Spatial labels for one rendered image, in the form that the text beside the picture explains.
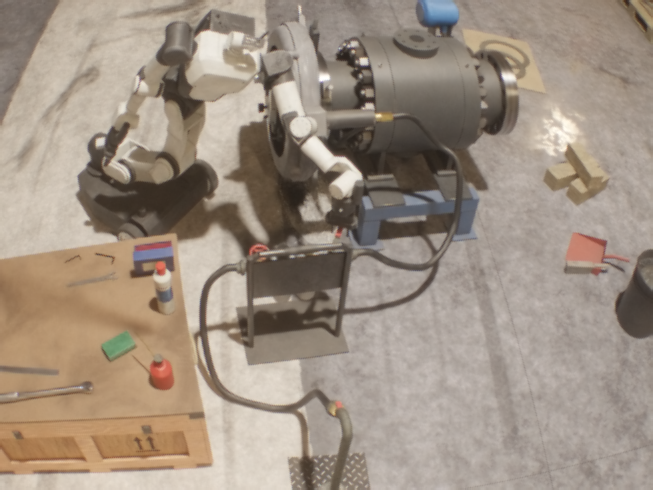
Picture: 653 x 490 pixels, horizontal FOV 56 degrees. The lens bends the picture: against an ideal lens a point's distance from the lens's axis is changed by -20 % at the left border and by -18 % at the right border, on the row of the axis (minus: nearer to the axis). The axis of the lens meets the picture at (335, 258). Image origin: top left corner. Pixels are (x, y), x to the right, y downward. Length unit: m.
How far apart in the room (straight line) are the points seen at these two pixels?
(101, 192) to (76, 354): 1.20
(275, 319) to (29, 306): 1.16
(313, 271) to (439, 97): 0.95
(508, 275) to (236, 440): 1.53
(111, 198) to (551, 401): 2.26
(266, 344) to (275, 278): 0.40
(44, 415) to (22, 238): 1.46
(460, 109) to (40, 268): 1.94
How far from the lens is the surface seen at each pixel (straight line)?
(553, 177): 4.05
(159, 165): 3.14
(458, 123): 3.25
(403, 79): 3.12
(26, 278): 2.84
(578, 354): 3.36
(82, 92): 4.63
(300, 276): 2.79
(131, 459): 2.70
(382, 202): 3.31
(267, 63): 2.69
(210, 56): 2.57
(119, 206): 3.44
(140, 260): 2.63
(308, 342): 3.09
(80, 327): 2.62
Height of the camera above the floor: 2.53
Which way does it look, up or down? 48 degrees down
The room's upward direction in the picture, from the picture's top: 7 degrees clockwise
